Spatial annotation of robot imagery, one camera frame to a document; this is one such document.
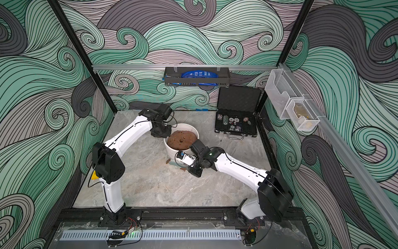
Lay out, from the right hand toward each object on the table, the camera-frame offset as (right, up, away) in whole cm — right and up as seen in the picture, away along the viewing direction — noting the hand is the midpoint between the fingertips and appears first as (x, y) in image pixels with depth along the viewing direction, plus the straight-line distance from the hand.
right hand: (193, 166), depth 81 cm
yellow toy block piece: (-35, +5, -27) cm, 44 cm away
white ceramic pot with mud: (-7, +16, +12) cm, 20 cm away
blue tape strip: (+8, +35, +44) cm, 57 cm away
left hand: (-14, +17, +6) cm, 23 cm away
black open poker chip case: (+33, +33, +35) cm, 58 cm away
